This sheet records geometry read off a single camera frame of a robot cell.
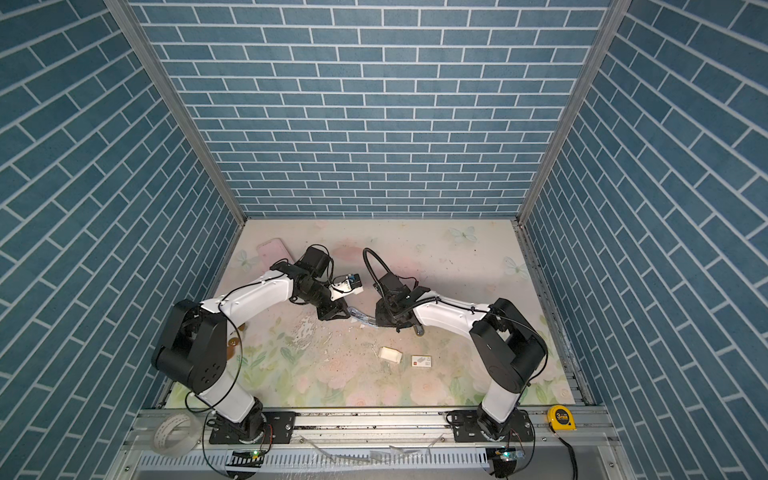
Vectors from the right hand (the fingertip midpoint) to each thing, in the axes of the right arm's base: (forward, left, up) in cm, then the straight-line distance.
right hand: (377, 315), depth 89 cm
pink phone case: (+23, +43, -2) cm, 49 cm away
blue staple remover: (+1, +6, -1) cm, 7 cm away
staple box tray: (-10, -5, -5) cm, 12 cm away
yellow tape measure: (-23, -49, -3) cm, 54 cm away
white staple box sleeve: (-11, -14, -3) cm, 18 cm away
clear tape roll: (-34, +46, -4) cm, 57 cm away
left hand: (0, +9, +3) cm, 10 cm away
